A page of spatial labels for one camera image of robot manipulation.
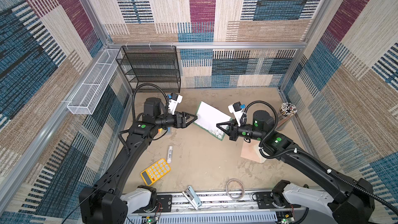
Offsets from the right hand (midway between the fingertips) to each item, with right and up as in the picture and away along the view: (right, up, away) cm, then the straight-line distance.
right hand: (218, 128), depth 69 cm
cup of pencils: (+39, +7, +16) cm, 43 cm away
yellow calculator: (-31, -25, +13) cm, 41 cm away
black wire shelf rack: (-42, +35, +41) cm, 69 cm away
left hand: (-11, +5, +2) cm, 12 cm away
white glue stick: (-24, -17, +18) cm, 35 cm away
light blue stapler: (-11, -34, +4) cm, 36 cm away
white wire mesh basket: (-76, +12, +23) cm, 80 cm away
